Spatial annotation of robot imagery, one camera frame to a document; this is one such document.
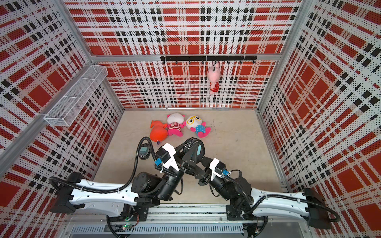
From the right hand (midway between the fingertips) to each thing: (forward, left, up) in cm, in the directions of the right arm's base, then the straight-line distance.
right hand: (194, 157), depth 57 cm
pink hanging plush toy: (+55, -11, +1) cm, 56 cm away
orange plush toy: (+32, +27, -28) cm, 50 cm away
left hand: (+2, -1, +9) cm, 10 cm away
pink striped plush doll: (+40, +16, -28) cm, 51 cm away
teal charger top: (+20, +35, -32) cm, 52 cm away
